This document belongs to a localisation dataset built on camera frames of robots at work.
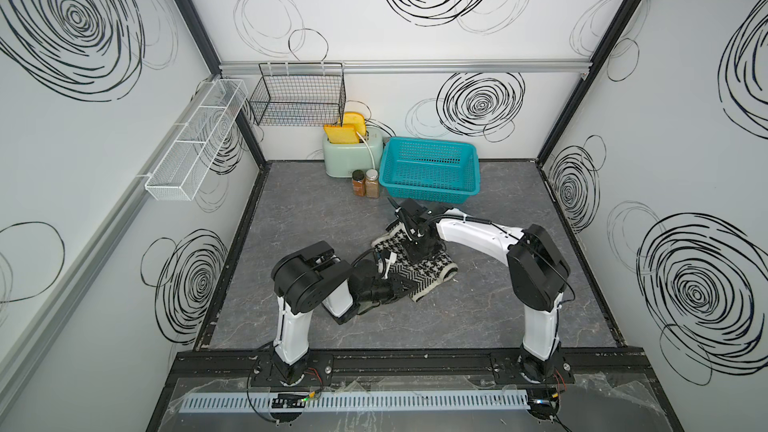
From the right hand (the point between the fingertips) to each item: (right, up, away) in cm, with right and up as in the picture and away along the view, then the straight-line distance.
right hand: (414, 257), depth 89 cm
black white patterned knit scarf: (+3, -4, -2) cm, 6 cm away
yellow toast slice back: (-19, +45, +16) cm, 52 cm away
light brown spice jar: (-14, +20, +16) cm, 29 cm away
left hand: (0, -8, -4) cm, 9 cm away
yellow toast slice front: (-24, +40, +13) cm, 48 cm away
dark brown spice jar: (-19, +23, +15) cm, 33 cm away
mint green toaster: (-13, +38, +18) cm, 44 cm away
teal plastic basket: (+9, +29, +31) cm, 43 cm away
